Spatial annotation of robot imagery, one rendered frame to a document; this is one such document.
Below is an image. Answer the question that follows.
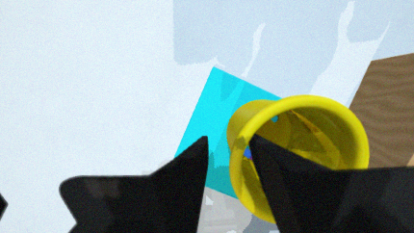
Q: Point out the yellow cup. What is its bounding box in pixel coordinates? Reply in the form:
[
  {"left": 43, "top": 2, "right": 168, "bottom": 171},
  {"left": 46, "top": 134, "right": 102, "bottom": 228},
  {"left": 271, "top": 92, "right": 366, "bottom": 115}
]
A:
[{"left": 226, "top": 94, "right": 370, "bottom": 224}]

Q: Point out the tan wooden bar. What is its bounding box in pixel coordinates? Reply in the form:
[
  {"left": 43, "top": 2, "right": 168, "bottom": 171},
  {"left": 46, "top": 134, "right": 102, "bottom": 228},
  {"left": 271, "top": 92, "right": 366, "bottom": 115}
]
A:
[{"left": 349, "top": 52, "right": 414, "bottom": 168}]

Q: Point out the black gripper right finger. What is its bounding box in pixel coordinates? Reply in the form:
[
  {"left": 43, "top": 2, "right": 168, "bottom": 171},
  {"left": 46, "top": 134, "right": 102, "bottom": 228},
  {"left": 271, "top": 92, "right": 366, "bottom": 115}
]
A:
[{"left": 249, "top": 134, "right": 414, "bottom": 233}]

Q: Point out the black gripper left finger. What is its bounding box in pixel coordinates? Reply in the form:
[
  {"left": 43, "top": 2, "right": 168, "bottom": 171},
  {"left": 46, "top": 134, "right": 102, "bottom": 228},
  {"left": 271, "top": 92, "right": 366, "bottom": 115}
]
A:
[{"left": 59, "top": 136, "right": 209, "bottom": 233}]

